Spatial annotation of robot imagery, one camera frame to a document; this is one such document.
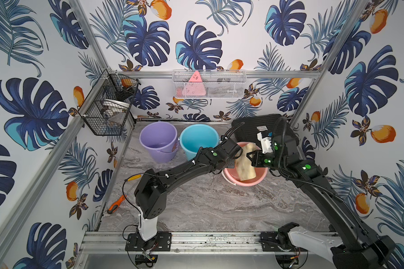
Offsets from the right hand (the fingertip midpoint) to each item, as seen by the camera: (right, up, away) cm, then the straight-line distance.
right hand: (247, 153), depth 74 cm
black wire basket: (-68, +21, +10) cm, 72 cm away
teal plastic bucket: (-25, +8, +22) cm, 34 cm away
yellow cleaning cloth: (-1, -7, 0) cm, 7 cm away
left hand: (-6, -7, +14) cm, 17 cm away
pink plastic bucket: (-7, -11, +3) cm, 13 cm away
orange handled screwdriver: (-63, -27, +8) cm, 69 cm away
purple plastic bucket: (-42, +6, +18) cm, 47 cm away
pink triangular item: (-24, +35, +17) cm, 45 cm away
